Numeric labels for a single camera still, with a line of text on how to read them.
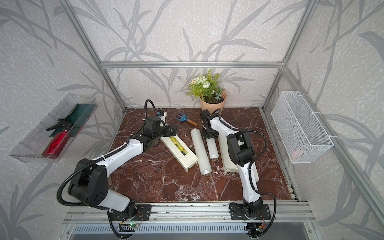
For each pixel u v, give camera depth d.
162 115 0.78
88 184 0.43
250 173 0.60
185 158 0.84
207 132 0.87
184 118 1.12
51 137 0.65
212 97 1.06
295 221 0.72
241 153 0.58
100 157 0.47
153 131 0.67
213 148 0.91
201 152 0.91
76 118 0.72
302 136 0.61
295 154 0.72
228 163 0.88
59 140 0.60
